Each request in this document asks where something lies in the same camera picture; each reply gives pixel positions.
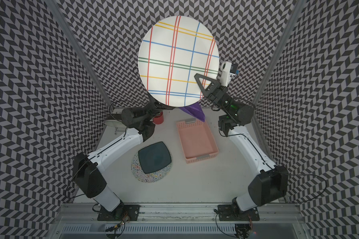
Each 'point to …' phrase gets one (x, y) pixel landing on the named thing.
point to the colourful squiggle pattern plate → (152, 177)
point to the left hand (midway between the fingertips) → (180, 91)
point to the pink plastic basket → (197, 141)
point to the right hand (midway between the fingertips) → (194, 80)
